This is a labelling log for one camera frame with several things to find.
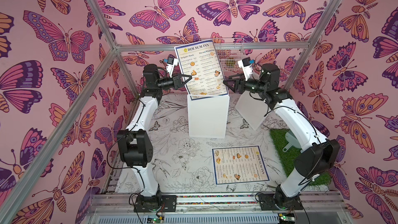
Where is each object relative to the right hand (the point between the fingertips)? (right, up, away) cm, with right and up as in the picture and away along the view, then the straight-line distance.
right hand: (229, 78), depth 72 cm
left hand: (-17, +1, +4) cm, 18 cm away
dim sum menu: (+8, -46, +13) cm, 48 cm away
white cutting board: (-10, -19, +15) cm, 25 cm away
